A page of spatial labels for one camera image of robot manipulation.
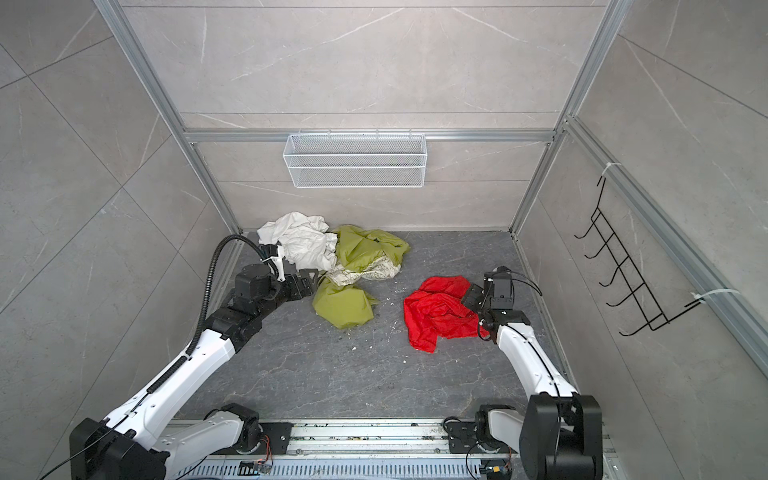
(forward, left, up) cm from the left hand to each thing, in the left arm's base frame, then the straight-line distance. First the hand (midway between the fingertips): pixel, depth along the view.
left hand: (303, 268), depth 78 cm
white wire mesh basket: (+41, -11, +6) cm, 43 cm away
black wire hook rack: (-10, -79, +8) cm, 80 cm away
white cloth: (+24, +5, -18) cm, 30 cm away
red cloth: (-5, -38, -17) cm, 42 cm away
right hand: (-2, -49, -11) cm, 50 cm away
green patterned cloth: (+13, -15, -11) cm, 23 cm away
